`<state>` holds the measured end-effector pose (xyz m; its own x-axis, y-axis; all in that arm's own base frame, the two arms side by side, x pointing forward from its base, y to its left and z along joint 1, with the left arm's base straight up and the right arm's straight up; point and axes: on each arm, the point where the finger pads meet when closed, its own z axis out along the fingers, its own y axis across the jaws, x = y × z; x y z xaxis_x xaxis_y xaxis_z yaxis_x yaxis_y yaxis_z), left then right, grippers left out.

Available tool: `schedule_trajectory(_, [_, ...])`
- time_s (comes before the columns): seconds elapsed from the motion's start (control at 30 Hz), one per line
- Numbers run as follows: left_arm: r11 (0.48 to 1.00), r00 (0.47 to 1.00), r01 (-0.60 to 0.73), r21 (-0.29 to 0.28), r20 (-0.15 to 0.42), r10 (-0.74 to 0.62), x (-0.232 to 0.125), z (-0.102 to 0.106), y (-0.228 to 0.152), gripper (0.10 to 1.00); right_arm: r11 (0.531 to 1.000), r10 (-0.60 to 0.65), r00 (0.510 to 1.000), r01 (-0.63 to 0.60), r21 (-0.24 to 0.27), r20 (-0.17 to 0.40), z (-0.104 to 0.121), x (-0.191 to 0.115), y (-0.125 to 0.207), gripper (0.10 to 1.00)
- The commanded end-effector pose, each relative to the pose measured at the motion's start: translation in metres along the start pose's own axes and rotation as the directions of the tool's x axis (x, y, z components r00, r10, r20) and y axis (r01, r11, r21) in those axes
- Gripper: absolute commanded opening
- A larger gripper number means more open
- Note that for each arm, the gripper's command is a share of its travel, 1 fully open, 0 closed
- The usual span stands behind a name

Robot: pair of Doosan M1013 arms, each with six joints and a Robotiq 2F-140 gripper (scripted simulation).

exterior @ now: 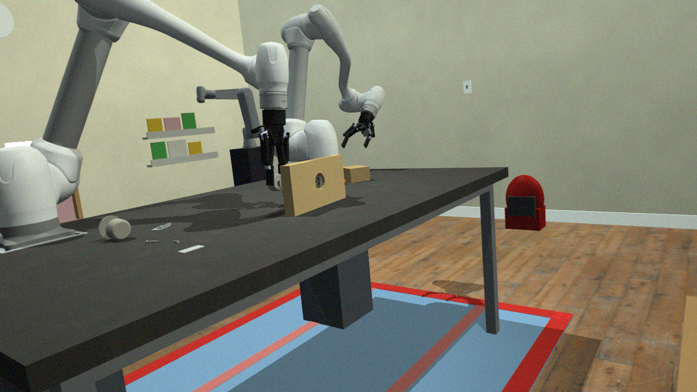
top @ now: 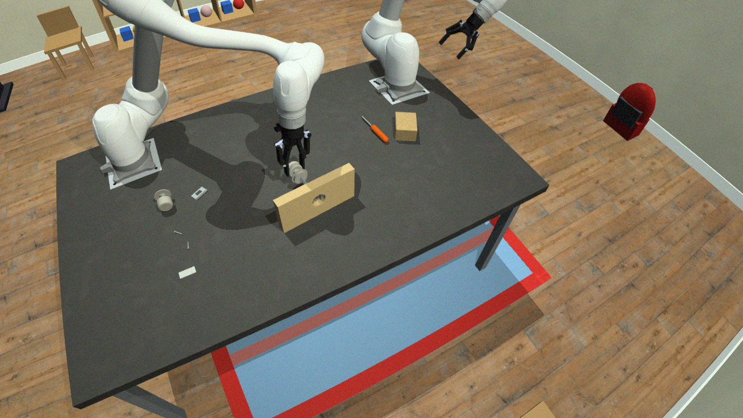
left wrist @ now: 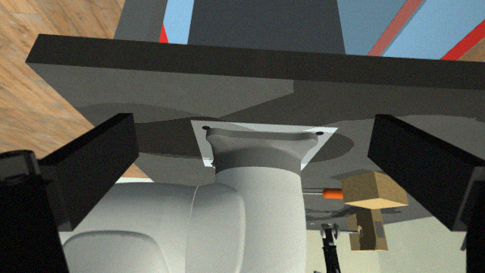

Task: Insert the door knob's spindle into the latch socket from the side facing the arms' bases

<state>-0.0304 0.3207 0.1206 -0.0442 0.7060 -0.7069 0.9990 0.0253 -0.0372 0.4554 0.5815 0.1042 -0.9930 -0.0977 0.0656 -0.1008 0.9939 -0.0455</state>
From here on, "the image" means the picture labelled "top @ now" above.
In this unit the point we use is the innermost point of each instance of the white door knob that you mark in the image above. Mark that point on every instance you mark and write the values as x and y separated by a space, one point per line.
298 174

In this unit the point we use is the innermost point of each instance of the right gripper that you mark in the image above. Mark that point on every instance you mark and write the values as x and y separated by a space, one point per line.
290 138

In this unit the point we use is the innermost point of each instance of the tan wooden block with round hole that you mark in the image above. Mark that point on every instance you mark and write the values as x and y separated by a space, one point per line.
296 207

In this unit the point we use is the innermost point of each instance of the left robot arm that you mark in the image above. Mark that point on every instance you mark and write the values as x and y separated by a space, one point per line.
398 52

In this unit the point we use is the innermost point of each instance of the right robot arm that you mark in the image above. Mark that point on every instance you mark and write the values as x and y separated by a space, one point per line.
120 129

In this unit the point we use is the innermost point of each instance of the orange-handled screwdriver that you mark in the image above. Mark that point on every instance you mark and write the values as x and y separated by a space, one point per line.
377 132

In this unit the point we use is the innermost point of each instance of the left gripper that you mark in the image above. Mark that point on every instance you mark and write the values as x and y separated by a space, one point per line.
472 24

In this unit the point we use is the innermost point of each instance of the grey door knob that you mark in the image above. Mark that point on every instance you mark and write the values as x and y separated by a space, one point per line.
164 202

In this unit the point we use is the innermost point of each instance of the tan rectangular box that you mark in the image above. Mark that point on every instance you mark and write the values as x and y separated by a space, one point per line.
405 126

